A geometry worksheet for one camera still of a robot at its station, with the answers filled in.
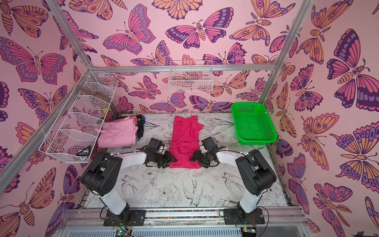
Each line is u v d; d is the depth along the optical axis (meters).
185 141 1.01
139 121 1.09
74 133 0.72
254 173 0.47
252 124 1.12
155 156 0.79
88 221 0.73
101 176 0.48
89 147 0.78
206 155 0.80
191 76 0.95
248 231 0.71
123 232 0.70
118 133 1.00
